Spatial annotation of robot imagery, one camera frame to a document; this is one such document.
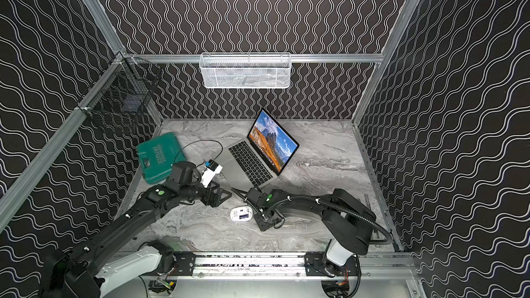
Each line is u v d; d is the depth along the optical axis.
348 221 0.44
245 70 1.03
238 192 0.76
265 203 0.67
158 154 1.00
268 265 0.76
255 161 1.03
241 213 0.85
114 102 0.92
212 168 0.70
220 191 0.69
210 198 0.68
